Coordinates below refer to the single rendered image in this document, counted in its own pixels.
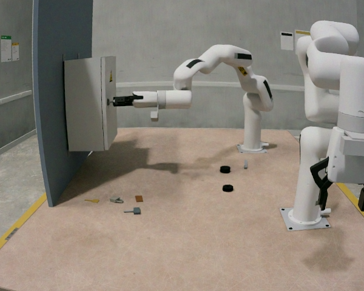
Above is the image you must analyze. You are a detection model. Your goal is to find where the brown flat square tile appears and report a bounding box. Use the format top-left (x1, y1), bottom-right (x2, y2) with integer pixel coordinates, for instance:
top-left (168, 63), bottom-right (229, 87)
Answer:
top-left (135, 195), bottom-right (143, 202)

